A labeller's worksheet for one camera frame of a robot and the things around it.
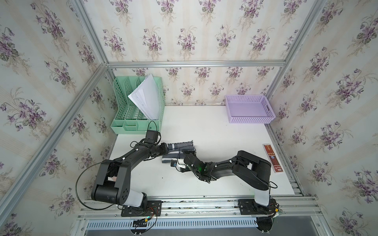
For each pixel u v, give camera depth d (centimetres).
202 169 69
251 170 51
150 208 73
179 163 76
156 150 76
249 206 74
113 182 43
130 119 108
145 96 95
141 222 72
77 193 38
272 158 90
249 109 122
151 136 73
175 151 92
